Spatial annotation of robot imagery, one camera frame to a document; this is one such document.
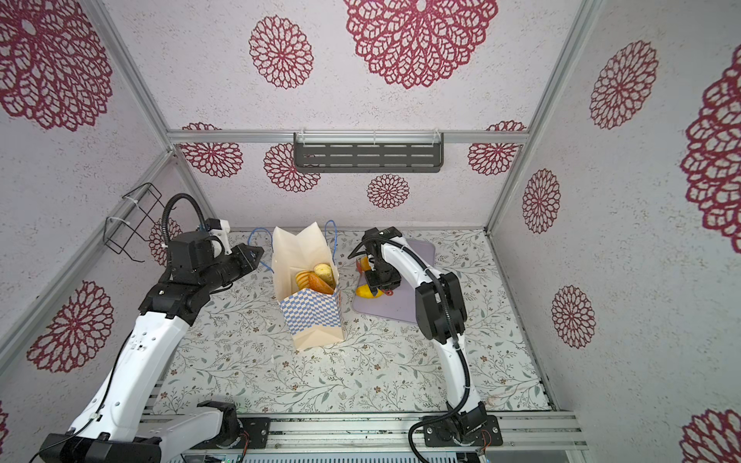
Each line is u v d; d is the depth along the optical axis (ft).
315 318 2.62
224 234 2.08
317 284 2.92
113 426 1.22
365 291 3.21
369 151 3.02
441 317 1.88
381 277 2.79
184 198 1.80
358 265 3.36
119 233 2.40
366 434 2.45
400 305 3.19
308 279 3.03
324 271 3.11
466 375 2.02
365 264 3.36
